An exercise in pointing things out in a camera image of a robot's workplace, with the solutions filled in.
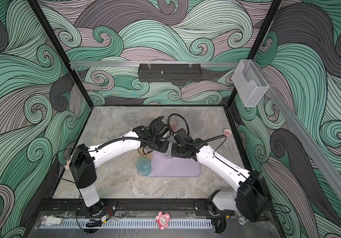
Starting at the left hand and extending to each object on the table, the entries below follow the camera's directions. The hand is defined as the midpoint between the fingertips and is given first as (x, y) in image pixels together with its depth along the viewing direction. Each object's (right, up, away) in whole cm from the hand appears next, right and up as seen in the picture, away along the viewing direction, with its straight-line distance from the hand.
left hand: (167, 147), depth 81 cm
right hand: (+4, -3, 0) cm, 5 cm away
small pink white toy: (+41, +7, +18) cm, 45 cm away
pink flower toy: (-2, -31, -14) cm, 34 cm away
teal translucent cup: (-14, -12, +5) cm, 19 cm away
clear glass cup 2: (+20, +19, +29) cm, 40 cm away
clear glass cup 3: (-28, +15, +28) cm, 42 cm away
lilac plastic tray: (-3, -13, +7) cm, 16 cm away
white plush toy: (-55, -32, -13) cm, 65 cm away
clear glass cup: (0, -2, -8) cm, 8 cm away
